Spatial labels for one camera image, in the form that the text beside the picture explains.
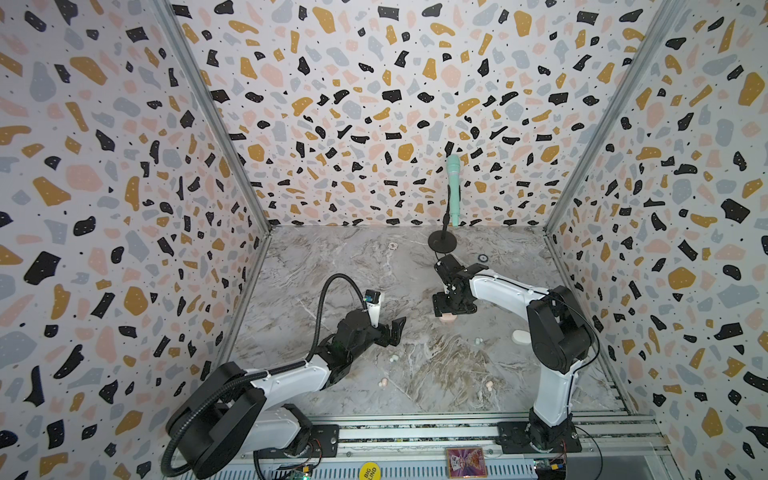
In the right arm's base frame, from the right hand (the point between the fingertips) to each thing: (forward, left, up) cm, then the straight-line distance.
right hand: (445, 305), depth 94 cm
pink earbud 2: (-23, -11, -4) cm, 26 cm away
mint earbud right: (-10, -9, -3) cm, 14 cm away
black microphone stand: (+32, -2, -5) cm, 32 cm away
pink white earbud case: (-3, -1, -3) cm, 4 cm away
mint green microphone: (+34, -2, +27) cm, 44 cm away
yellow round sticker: (-43, +20, -2) cm, 47 cm away
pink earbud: (-23, +18, -3) cm, 30 cm away
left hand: (-7, +15, +9) cm, 19 cm away
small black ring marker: (+23, -17, -5) cm, 29 cm away
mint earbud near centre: (-16, +16, -4) cm, 23 cm away
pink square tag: (-41, -3, -2) cm, 41 cm away
